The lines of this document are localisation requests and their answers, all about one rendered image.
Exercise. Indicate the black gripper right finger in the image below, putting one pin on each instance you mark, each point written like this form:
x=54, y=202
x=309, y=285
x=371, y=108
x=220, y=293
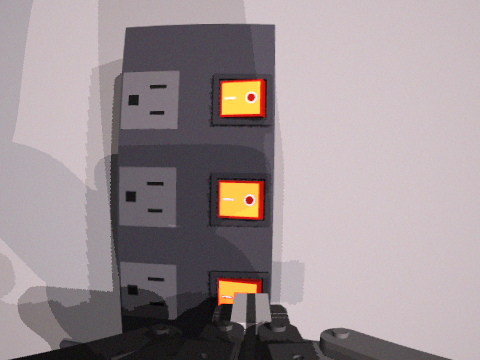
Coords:
x=278, y=340

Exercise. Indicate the dark grey power strip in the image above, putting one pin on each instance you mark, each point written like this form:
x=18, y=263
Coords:
x=195, y=190

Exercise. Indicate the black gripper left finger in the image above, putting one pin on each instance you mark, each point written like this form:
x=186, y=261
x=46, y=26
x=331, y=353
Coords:
x=227, y=339

